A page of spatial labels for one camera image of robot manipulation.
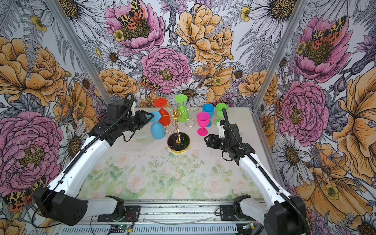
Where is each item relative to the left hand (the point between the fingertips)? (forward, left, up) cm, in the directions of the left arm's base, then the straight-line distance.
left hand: (151, 121), depth 75 cm
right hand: (-7, -30, -11) cm, 33 cm away
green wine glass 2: (+26, -40, -16) cm, 51 cm away
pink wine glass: (+15, -28, -16) cm, 36 cm away
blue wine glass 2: (+1, -2, -9) cm, 10 cm away
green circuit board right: (-42, -47, -29) cm, 69 cm away
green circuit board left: (-41, +14, -29) cm, 52 cm away
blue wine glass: (+24, -33, -15) cm, 44 cm away
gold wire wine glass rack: (+5, -12, -27) cm, 30 cm away
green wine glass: (+5, -15, -1) cm, 16 cm away
